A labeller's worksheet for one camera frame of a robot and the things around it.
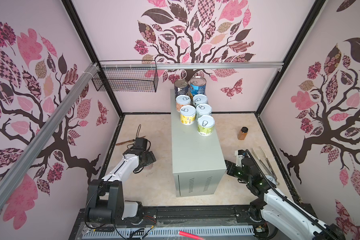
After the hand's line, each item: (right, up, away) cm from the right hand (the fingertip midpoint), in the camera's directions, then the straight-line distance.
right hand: (222, 162), depth 83 cm
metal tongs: (+31, -8, +4) cm, 32 cm away
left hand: (-44, -2, +5) cm, 45 cm away
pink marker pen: (-19, -31, -15) cm, 39 cm away
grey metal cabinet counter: (-17, +5, -28) cm, 33 cm away
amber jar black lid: (+17, +16, +15) cm, 28 cm away
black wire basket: (-53, +54, +12) cm, 76 cm away
